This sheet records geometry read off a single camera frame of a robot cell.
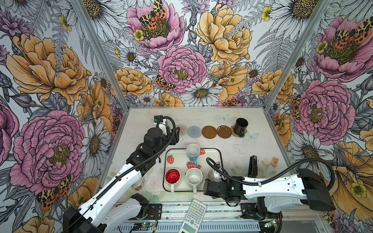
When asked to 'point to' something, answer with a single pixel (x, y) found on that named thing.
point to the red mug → (172, 177)
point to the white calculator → (193, 219)
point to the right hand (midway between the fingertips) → (217, 193)
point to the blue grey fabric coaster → (194, 131)
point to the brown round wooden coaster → (224, 131)
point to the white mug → (194, 177)
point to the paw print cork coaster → (236, 135)
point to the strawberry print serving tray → (182, 172)
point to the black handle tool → (253, 168)
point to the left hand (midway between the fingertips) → (174, 132)
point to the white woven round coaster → (183, 129)
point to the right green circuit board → (270, 224)
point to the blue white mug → (193, 151)
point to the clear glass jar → (140, 184)
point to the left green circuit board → (146, 224)
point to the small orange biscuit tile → (274, 161)
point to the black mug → (241, 124)
